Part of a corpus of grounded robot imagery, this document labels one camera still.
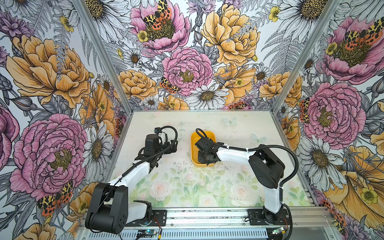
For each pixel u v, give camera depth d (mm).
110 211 411
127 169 519
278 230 715
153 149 676
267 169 505
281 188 540
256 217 739
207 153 715
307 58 896
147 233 703
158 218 743
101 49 857
